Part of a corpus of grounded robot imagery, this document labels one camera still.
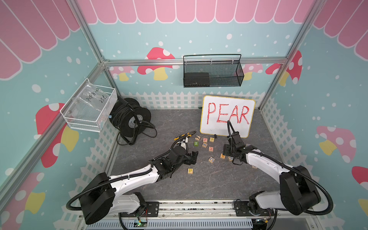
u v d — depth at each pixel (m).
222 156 0.92
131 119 0.88
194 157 0.73
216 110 0.97
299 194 0.42
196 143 0.99
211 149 0.97
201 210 0.76
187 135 1.03
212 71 0.96
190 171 0.87
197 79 0.89
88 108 0.74
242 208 0.74
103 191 0.41
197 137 1.02
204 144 0.98
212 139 1.00
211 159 0.92
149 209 0.75
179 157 0.61
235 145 0.70
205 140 1.00
